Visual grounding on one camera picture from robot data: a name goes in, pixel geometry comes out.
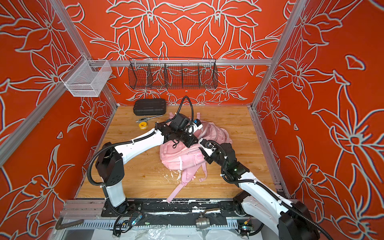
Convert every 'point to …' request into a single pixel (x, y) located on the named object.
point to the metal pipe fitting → (202, 223)
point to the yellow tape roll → (143, 125)
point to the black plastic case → (149, 107)
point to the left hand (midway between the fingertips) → (198, 139)
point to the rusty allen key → (59, 225)
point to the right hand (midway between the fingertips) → (200, 144)
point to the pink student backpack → (188, 159)
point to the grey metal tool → (145, 119)
